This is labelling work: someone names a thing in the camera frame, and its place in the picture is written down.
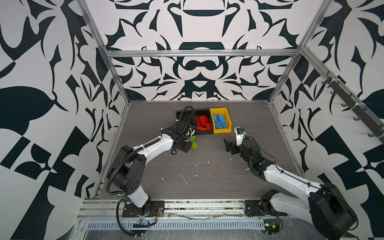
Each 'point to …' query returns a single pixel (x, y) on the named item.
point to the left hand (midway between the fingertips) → (188, 143)
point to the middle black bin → (206, 112)
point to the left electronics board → (144, 223)
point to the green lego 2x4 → (194, 145)
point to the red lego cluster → (202, 124)
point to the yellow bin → (223, 111)
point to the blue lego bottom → (220, 121)
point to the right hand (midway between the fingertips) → (232, 136)
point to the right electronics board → (271, 226)
